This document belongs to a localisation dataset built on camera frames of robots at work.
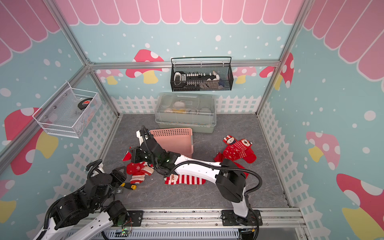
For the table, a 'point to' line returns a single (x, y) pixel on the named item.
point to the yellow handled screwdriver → (129, 185)
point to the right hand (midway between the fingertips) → (127, 151)
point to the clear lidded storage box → (186, 110)
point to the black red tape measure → (83, 104)
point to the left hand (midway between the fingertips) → (123, 173)
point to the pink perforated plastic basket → (179, 140)
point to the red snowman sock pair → (235, 150)
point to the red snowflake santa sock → (138, 171)
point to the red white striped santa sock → (184, 179)
